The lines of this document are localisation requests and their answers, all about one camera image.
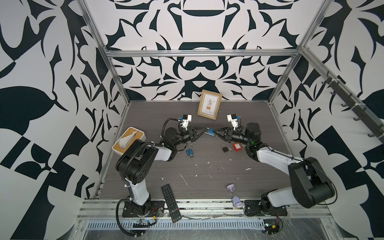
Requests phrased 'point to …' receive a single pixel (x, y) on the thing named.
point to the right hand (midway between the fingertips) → (214, 132)
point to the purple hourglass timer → (236, 200)
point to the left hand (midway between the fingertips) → (208, 127)
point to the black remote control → (171, 203)
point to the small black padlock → (225, 149)
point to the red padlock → (237, 146)
